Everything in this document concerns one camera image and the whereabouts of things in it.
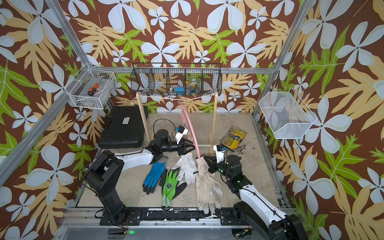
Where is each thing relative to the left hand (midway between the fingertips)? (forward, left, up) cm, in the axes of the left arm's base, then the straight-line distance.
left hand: (195, 144), depth 80 cm
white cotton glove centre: (-5, +5, -17) cm, 19 cm away
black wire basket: (+44, +11, +11) cm, 47 cm away
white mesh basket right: (+13, -51, +9) cm, 53 cm away
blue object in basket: (+34, +10, +10) cm, 36 cm away
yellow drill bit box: (+14, -26, -15) cm, 34 cm away
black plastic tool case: (+21, +50, -13) cm, 56 cm away
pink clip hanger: (+2, +3, +13) cm, 13 cm away
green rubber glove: (-19, +14, -17) cm, 29 cm away
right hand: (-5, -5, -5) cm, 9 cm away
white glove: (-15, -6, -17) cm, 23 cm away
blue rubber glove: (-13, +24, -15) cm, 31 cm away
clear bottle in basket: (+39, +1, +10) cm, 40 cm away
